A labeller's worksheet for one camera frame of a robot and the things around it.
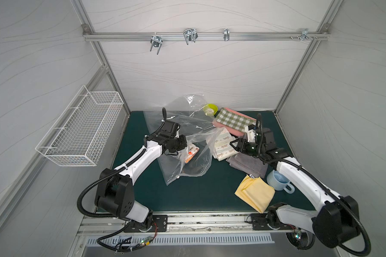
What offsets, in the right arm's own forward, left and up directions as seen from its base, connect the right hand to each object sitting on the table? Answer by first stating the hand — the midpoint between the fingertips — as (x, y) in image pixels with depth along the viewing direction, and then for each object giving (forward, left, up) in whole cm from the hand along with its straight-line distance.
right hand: (234, 143), depth 81 cm
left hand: (0, +24, -3) cm, 25 cm away
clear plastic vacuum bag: (-2, +21, -16) cm, 27 cm away
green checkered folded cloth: (+32, -6, -18) cm, 37 cm away
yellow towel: (-19, -13, -18) cm, 29 cm away
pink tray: (+26, +4, -17) cm, 31 cm away
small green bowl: (+39, +12, -15) cm, 44 cm away
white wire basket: (-9, +70, +14) cm, 72 cm away
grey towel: (-4, -12, -15) cm, 20 cm away
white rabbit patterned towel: (+5, +4, -14) cm, 15 cm away
